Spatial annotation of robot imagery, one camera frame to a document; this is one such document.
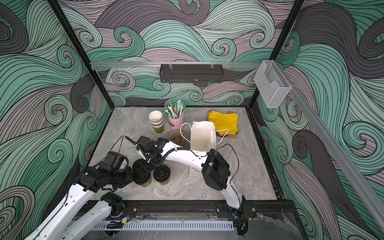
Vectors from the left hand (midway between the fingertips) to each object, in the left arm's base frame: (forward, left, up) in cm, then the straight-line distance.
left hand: (137, 176), depth 73 cm
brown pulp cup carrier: (+29, -17, -8) cm, 34 cm away
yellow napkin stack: (+40, -52, -7) cm, 66 cm away
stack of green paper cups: (+32, -6, +5) cm, 33 cm away
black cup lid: (-2, -4, 0) cm, 4 cm away
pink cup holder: (+37, -18, -1) cm, 41 cm away
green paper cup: (-1, -4, -7) cm, 9 cm away
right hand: (+4, -4, 0) cm, 5 cm away
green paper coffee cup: (0, -14, -7) cm, 16 cm away
